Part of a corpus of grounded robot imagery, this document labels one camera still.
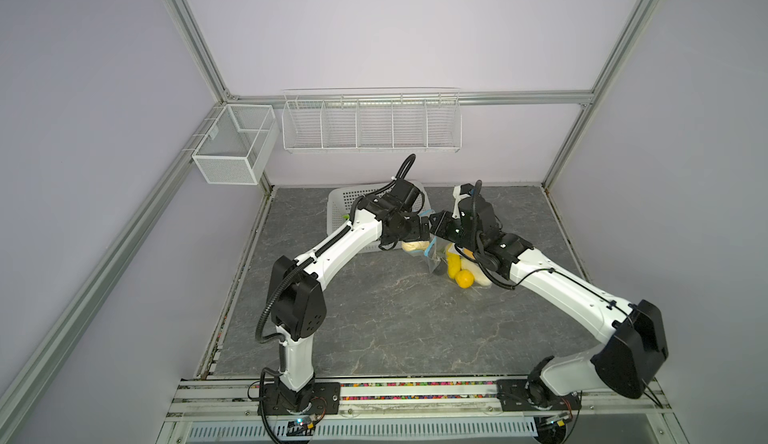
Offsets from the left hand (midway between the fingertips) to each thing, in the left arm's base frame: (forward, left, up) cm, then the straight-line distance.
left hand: (417, 239), depth 84 cm
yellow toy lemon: (-8, -14, -11) cm, 19 cm away
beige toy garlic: (-3, 0, +1) cm, 3 cm away
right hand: (+1, -2, +8) cm, 8 cm away
